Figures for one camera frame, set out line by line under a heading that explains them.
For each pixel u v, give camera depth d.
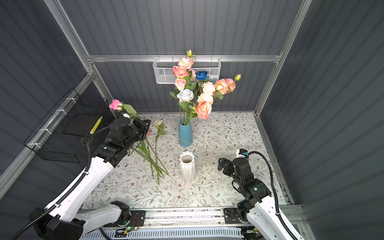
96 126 0.76
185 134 0.90
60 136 0.71
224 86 0.71
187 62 0.73
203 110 0.62
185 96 0.71
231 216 0.73
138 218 0.73
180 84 0.70
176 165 0.92
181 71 0.71
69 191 0.41
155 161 0.94
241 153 0.68
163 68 0.83
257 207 0.50
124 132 0.53
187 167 0.70
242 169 0.56
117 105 0.69
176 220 0.74
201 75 0.78
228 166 0.68
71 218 0.40
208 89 0.70
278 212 0.47
